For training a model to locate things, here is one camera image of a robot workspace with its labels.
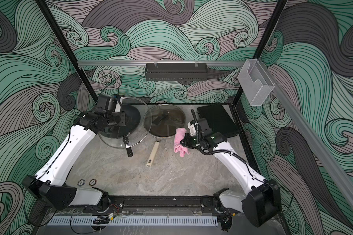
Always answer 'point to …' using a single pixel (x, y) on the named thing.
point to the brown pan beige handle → (155, 145)
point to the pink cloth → (178, 147)
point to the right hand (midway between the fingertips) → (179, 143)
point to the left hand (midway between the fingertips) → (122, 115)
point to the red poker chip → (92, 182)
